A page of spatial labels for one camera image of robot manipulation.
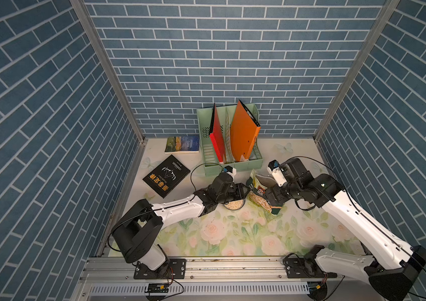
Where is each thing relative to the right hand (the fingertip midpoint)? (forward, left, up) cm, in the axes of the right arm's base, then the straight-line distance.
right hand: (276, 189), depth 75 cm
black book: (+14, +53, -17) cm, 57 cm away
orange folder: (+28, +13, +4) cm, 32 cm away
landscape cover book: (+38, +48, -18) cm, 64 cm away
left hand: (+1, +8, -6) cm, 10 cm away
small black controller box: (-34, +45, -23) cm, 61 cm away
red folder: (+43, +29, -12) cm, 53 cm away
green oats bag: (0, +7, -4) cm, 8 cm away
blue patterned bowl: (-1, +16, -15) cm, 22 cm away
